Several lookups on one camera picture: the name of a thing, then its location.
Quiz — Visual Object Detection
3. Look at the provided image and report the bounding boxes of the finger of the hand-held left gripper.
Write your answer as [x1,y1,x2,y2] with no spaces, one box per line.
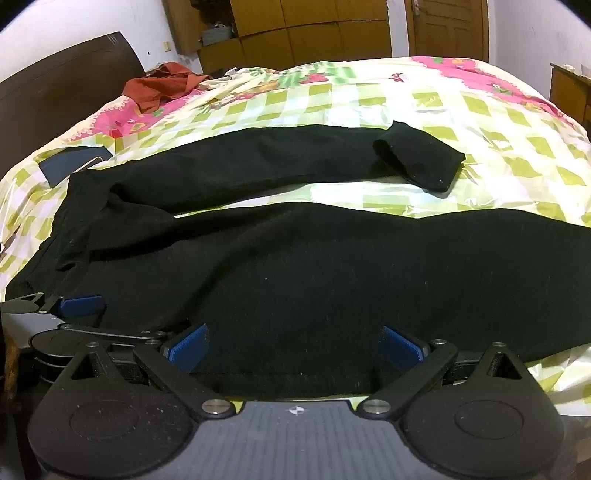
[0,293,106,324]
[58,323,174,348]

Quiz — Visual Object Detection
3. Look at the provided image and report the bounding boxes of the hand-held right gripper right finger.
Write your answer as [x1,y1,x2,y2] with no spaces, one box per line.
[358,325,532,421]

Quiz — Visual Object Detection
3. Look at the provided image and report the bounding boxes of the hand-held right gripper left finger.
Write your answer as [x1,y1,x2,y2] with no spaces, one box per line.
[65,323,236,421]

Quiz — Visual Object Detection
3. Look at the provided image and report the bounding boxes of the black pants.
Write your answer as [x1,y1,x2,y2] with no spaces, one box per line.
[4,121,591,400]

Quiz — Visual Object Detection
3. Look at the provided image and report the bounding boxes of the dark blue notebook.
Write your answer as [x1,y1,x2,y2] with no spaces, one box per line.
[38,147,113,186]

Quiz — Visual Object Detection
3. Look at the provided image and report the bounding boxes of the dark brown headboard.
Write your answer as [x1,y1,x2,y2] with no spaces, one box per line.
[0,31,146,178]

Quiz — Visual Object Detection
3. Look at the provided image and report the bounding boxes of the red cloth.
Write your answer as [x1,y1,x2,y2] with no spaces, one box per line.
[121,62,213,114]

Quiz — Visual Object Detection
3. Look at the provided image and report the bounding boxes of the green checkered printed blanket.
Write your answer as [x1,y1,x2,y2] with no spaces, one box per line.
[0,55,591,416]

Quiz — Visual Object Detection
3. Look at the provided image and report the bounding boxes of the cream cloth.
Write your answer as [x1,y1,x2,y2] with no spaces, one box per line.
[203,67,278,90]

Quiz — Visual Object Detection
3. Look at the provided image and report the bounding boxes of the grey box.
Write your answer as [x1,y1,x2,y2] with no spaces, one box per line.
[201,25,236,47]

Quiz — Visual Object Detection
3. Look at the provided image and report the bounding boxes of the wooden nightstand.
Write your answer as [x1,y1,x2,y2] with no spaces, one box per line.
[549,62,591,123]

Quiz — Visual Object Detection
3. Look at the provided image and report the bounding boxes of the wooden door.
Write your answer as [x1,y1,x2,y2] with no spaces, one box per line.
[404,0,490,63]

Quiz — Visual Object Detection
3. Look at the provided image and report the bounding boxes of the wooden wardrobe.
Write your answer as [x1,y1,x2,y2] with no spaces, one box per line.
[161,0,393,75]

